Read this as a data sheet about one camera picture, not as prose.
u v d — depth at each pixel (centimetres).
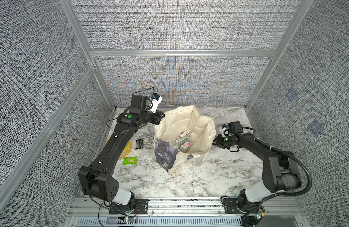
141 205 73
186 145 92
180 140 95
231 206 73
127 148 91
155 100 66
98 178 40
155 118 66
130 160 88
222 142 80
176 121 87
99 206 73
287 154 46
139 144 95
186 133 98
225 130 84
